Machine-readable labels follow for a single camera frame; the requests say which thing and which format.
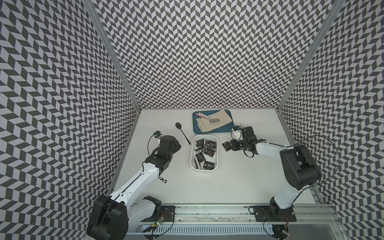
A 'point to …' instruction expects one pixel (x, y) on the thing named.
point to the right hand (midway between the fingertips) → (230, 145)
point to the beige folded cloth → (204, 124)
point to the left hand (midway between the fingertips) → (173, 143)
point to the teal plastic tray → (226, 128)
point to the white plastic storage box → (213, 159)
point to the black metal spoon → (178, 126)
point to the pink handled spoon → (211, 121)
